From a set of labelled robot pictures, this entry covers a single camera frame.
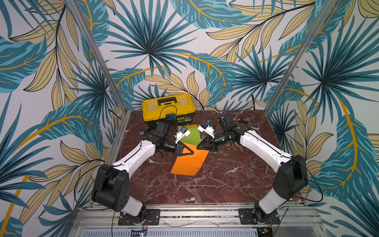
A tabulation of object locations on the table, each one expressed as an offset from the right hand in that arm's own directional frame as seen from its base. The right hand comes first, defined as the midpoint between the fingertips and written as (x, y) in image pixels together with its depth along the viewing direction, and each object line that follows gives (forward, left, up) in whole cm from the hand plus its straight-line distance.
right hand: (198, 147), depth 75 cm
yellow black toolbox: (+33, +12, -6) cm, 35 cm away
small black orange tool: (+35, -34, -19) cm, 52 cm away
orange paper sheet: (-6, +5, -7) cm, 11 cm away
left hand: (-4, +4, -1) cm, 5 cm away
